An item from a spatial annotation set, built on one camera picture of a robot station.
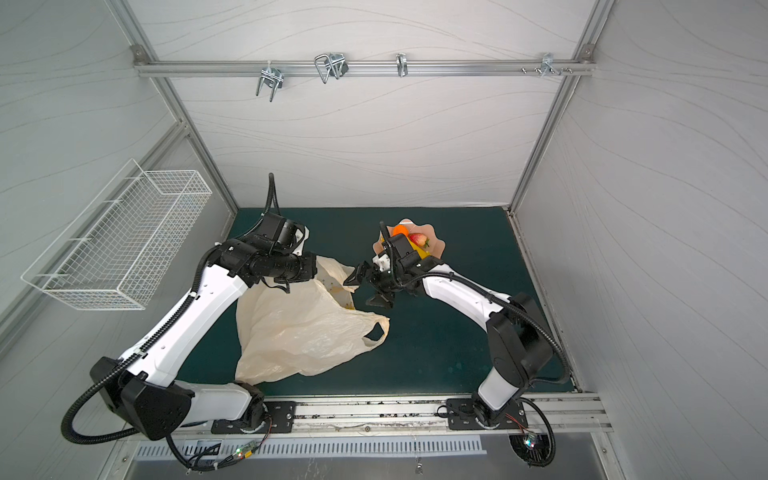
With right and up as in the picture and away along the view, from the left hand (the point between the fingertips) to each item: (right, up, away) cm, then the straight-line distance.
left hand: (323, 265), depth 76 cm
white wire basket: (-46, +4, -7) cm, 47 cm away
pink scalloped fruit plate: (+33, +4, +28) cm, 44 cm away
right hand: (+9, -6, +4) cm, 11 cm away
